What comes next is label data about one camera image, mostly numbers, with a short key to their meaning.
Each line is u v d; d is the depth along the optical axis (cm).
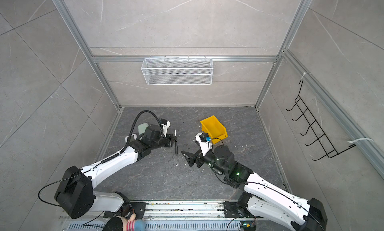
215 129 104
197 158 58
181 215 73
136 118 63
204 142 57
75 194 41
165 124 76
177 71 101
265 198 47
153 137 64
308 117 71
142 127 107
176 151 82
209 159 60
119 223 65
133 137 96
